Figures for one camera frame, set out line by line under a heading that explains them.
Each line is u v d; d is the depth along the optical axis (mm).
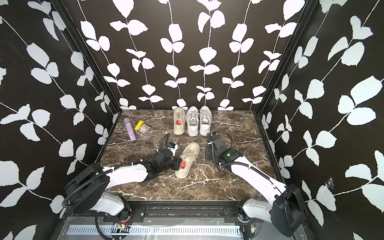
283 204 390
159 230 701
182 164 877
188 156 878
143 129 1072
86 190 430
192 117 1043
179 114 1086
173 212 762
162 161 674
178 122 1074
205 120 1059
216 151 603
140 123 1111
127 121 1086
